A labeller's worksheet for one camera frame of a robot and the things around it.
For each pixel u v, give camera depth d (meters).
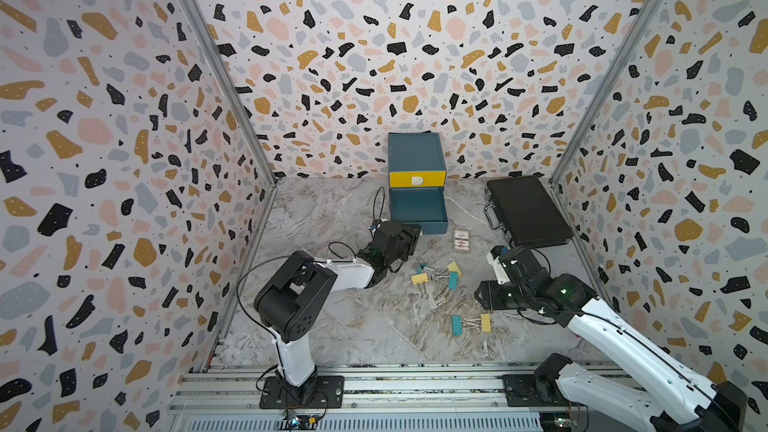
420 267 0.92
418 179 0.97
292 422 0.71
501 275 0.68
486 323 0.85
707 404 0.39
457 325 0.85
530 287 0.57
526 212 1.06
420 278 0.93
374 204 1.17
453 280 0.92
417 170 0.96
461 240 1.03
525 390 0.74
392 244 0.72
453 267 0.96
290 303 0.48
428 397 0.73
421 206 0.97
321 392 0.73
